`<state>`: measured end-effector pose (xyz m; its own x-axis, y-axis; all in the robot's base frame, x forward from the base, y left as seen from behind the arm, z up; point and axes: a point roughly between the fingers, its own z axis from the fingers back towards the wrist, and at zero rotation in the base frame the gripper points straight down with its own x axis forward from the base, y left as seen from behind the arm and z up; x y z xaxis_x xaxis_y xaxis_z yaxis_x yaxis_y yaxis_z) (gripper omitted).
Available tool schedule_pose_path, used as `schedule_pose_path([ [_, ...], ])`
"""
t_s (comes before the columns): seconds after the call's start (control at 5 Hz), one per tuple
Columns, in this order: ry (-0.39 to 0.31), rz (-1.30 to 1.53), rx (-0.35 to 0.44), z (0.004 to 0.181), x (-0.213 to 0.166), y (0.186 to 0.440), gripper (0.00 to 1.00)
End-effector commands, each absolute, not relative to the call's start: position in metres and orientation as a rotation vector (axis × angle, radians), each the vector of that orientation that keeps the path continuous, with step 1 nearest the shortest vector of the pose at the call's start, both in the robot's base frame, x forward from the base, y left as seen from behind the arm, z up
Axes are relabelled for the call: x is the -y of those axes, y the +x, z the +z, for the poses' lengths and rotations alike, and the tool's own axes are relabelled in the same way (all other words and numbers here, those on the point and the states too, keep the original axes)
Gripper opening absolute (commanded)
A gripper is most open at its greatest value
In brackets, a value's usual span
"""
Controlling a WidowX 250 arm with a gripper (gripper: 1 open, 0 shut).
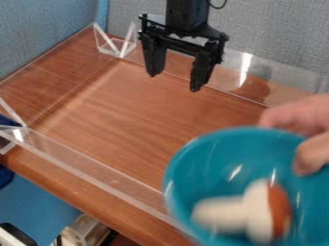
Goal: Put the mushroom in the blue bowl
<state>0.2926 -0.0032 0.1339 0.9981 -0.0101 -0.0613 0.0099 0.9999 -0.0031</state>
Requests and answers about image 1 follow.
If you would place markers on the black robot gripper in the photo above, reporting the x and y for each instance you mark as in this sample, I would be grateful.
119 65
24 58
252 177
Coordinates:
202 42

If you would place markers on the blue plastic bowl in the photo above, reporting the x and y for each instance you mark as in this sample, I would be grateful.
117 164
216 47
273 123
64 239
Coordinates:
218 163

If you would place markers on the toy mushroom brown cap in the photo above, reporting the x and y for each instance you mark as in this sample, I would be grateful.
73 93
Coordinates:
260 213

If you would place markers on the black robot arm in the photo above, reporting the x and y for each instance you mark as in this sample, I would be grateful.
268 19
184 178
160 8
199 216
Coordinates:
187 13

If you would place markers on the person's hand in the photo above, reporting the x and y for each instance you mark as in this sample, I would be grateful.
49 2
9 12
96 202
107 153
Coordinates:
306 118

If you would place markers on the clear acrylic back barrier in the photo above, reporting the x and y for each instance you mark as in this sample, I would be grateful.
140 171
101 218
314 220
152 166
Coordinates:
264 82

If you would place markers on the clear acrylic barrier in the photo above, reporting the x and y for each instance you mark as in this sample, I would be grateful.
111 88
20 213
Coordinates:
264 82
125 188

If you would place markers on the clear acrylic front barrier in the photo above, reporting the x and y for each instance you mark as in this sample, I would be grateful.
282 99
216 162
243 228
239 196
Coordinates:
125 188

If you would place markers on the blue fabric object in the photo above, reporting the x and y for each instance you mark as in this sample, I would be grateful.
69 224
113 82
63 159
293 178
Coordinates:
6 126

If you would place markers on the grey metal box below table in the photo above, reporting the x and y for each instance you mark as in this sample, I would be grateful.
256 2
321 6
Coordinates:
84 232

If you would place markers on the black and white object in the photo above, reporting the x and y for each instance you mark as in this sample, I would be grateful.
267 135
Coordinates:
13 237

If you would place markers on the clear acrylic corner bracket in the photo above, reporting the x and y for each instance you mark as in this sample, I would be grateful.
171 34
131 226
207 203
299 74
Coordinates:
113 46

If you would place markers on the clear acrylic left bracket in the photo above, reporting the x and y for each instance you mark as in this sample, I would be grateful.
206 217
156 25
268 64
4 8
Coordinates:
5 109

